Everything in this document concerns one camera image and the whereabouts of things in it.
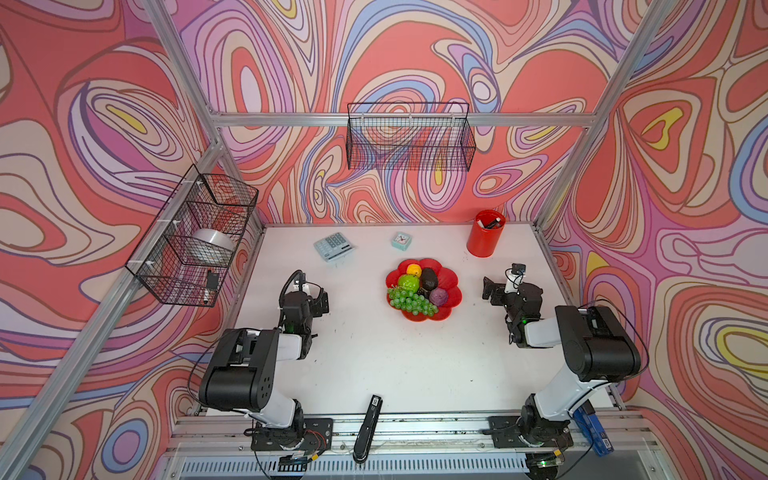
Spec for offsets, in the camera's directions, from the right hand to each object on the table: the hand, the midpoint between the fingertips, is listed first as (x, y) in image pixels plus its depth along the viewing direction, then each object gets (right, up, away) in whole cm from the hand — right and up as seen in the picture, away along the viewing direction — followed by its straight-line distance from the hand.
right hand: (499, 283), depth 97 cm
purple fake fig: (-21, -4, -4) cm, 22 cm away
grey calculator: (-57, +13, +14) cm, 60 cm away
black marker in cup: (0, +20, +8) cm, 22 cm away
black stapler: (-42, -34, -26) cm, 60 cm away
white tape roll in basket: (-79, +12, -28) cm, 85 cm away
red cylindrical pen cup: (-3, +17, +5) cm, 18 cm away
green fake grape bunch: (-30, -5, -6) cm, 31 cm away
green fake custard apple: (-31, 0, -2) cm, 31 cm away
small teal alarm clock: (-31, +15, +15) cm, 38 cm away
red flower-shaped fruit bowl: (-17, +1, +4) cm, 17 cm away
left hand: (-62, -2, -3) cm, 62 cm away
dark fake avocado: (-23, +1, +1) cm, 23 cm away
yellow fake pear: (-28, +4, +3) cm, 29 cm away
